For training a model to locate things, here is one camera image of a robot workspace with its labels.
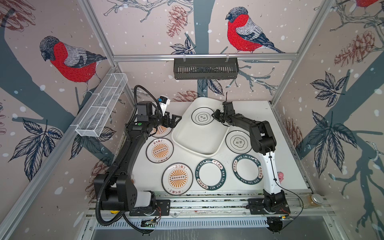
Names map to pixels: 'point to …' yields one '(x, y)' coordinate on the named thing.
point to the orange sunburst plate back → (162, 131)
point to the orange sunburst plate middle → (159, 150)
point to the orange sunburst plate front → (177, 179)
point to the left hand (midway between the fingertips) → (173, 114)
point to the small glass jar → (314, 200)
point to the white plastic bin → (196, 132)
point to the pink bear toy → (280, 176)
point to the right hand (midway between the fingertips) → (212, 115)
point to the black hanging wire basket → (206, 69)
